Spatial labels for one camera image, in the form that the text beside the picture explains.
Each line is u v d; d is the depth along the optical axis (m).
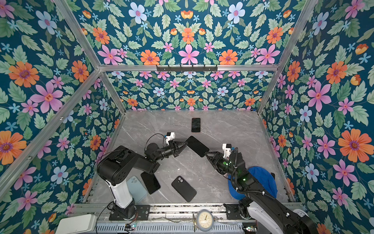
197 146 0.81
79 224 0.66
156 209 0.75
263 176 0.83
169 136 0.83
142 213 0.73
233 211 0.73
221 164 0.68
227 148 0.74
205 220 0.68
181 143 0.80
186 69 0.92
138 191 0.82
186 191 0.81
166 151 0.77
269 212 0.48
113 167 0.50
